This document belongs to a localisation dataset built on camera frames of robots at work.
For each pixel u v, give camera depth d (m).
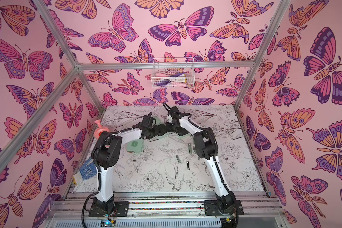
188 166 0.89
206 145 0.63
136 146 0.96
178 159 0.92
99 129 0.92
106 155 0.55
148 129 0.81
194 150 0.69
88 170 0.87
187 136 1.02
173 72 0.95
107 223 0.72
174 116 0.87
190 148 0.97
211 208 0.73
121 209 0.75
